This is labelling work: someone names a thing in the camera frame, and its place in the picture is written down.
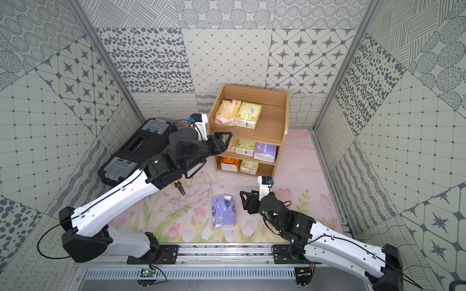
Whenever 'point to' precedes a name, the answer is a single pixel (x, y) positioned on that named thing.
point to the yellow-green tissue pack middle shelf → (245, 147)
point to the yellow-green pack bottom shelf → (249, 167)
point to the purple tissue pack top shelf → (223, 210)
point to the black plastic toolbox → (150, 141)
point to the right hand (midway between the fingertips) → (246, 194)
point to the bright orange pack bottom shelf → (229, 164)
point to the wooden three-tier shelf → (258, 120)
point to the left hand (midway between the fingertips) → (227, 130)
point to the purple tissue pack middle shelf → (265, 151)
